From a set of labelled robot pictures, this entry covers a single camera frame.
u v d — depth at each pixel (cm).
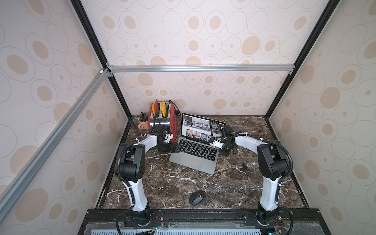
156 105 96
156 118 92
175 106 106
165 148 86
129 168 51
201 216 76
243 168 92
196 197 79
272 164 53
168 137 87
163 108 97
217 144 90
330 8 68
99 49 81
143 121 103
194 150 100
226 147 84
